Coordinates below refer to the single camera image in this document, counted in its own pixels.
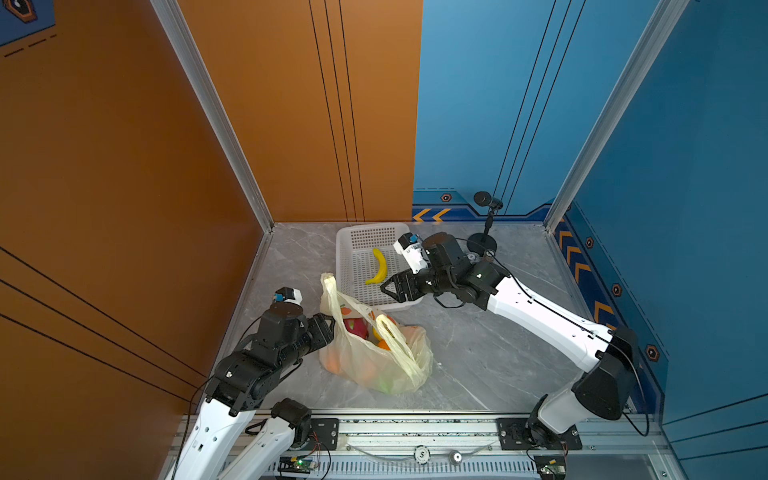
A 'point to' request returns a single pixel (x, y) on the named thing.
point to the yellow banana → (382, 267)
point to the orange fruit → (382, 344)
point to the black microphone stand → (485, 243)
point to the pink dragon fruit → (358, 326)
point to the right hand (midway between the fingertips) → (388, 285)
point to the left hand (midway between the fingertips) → (330, 320)
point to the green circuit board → (292, 464)
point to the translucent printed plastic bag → (368, 349)
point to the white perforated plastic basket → (357, 263)
